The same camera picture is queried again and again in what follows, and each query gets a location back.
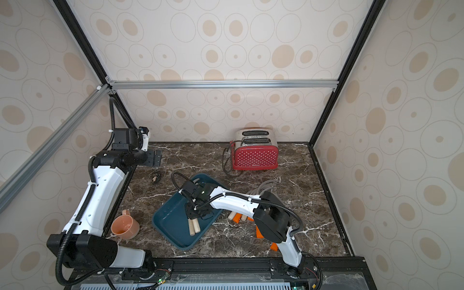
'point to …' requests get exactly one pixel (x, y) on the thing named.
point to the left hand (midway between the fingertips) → (154, 151)
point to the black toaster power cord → (223, 159)
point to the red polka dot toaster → (255, 149)
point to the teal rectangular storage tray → (171, 220)
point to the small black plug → (155, 179)
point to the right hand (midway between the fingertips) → (196, 212)
